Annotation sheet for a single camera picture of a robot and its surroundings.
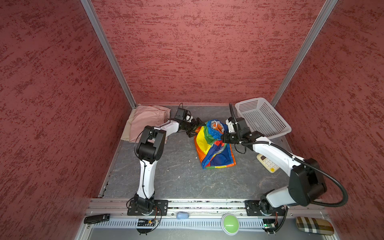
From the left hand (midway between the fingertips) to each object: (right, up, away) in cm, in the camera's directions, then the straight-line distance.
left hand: (202, 130), depth 98 cm
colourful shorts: (+6, -12, -15) cm, 20 cm away
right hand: (+10, -5, -12) cm, 16 cm away
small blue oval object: (-11, -41, -26) cm, 49 cm away
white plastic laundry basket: (+47, +10, +16) cm, 50 cm away
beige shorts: (-53, -4, +2) cm, 53 cm away
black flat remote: (-52, -39, -30) cm, 71 cm away
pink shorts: (-42, +10, +6) cm, 43 cm away
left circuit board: (-30, -46, -26) cm, 61 cm away
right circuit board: (+32, -44, -28) cm, 61 cm away
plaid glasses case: (+51, -42, -31) cm, 73 cm away
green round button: (+12, -42, -29) cm, 53 cm away
